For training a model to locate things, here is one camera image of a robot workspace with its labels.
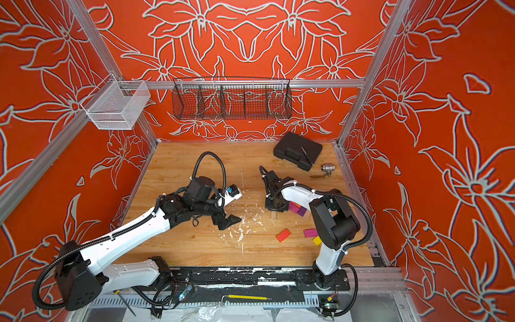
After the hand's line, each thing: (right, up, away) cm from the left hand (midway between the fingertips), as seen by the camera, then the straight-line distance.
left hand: (236, 206), depth 74 cm
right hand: (+15, -4, +17) cm, 23 cm away
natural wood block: (+16, -8, +15) cm, 23 cm away
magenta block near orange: (+25, -4, +16) cm, 30 cm away
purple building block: (+29, -6, +15) cm, 33 cm away
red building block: (+19, -14, +9) cm, 26 cm away
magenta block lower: (+30, -14, +9) cm, 35 cm away
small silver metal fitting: (+46, +13, +29) cm, 56 cm away
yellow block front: (+24, -3, -24) cm, 34 cm away
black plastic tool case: (+31, +23, +34) cm, 51 cm away
